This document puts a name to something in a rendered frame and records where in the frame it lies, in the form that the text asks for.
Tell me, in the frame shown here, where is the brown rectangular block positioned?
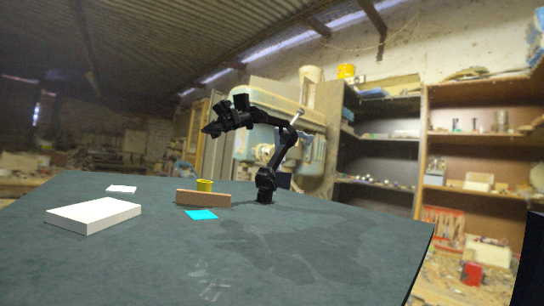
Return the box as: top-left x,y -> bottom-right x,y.
175,189 -> 231,208

